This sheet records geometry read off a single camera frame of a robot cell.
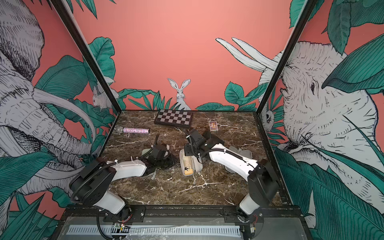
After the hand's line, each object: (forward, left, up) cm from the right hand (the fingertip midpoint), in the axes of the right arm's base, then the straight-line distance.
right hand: (186, 146), depth 84 cm
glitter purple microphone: (+19, +49, -9) cm, 53 cm away
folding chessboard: (+32, +7, -11) cm, 35 cm away
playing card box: (+26, -18, -13) cm, 35 cm away
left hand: (-3, +3, -9) cm, 10 cm away
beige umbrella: (-9, -1, -10) cm, 14 cm away
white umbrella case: (-6, -7, -11) cm, 14 cm away
